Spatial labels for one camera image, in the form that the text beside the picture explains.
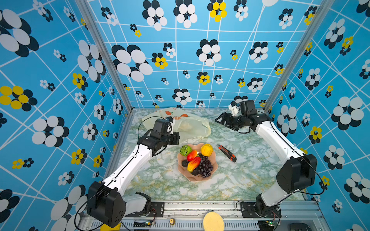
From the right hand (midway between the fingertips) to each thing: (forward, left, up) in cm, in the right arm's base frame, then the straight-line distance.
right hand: (220, 122), depth 84 cm
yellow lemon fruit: (-11, +8, -12) cm, 19 cm away
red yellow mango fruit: (-21, +16, -12) cm, 29 cm away
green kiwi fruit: (-12, +21, -11) cm, 27 cm away
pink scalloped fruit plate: (-22, +22, -18) cm, 36 cm away
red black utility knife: (-11, -7, -20) cm, 24 cm away
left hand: (-9, +23, -2) cm, 25 cm away
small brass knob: (-47, +26, -18) cm, 56 cm away
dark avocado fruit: (-19, +21, -14) cm, 32 cm away
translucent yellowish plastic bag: (+13, +18, -21) cm, 31 cm away
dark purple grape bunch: (-21, +9, -13) cm, 27 cm away
